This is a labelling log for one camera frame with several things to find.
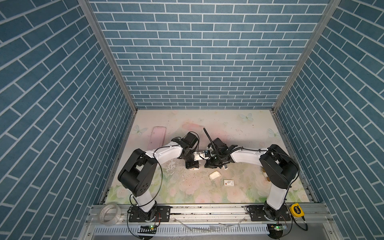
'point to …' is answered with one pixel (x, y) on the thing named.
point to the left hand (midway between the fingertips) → (197, 163)
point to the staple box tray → (214, 175)
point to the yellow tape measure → (296, 210)
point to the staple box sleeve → (228, 182)
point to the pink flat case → (157, 138)
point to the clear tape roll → (116, 217)
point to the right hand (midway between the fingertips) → (203, 164)
